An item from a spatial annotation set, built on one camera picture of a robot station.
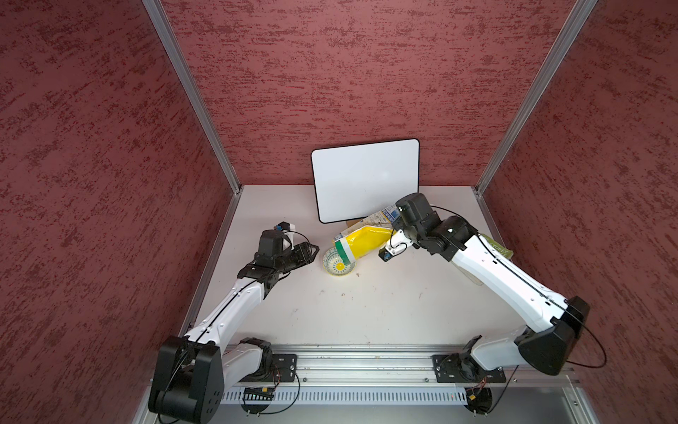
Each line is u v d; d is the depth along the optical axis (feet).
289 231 2.50
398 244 2.15
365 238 2.41
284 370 2.43
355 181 3.18
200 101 2.95
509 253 3.11
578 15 2.33
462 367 2.18
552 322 1.30
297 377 2.38
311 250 2.58
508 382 2.36
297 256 2.43
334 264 3.09
